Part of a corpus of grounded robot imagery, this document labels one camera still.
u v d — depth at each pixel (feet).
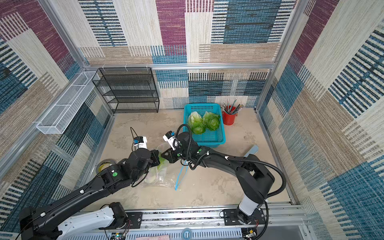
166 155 2.42
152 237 2.25
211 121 3.43
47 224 1.31
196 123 3.34
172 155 2.31
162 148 2.45
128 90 3.63
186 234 2.30
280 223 2.31
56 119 2.33
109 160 3.06
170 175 2.73
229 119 3.59
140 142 2.08
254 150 3.12
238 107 3.33
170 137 2.39
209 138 3.43
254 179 1.48
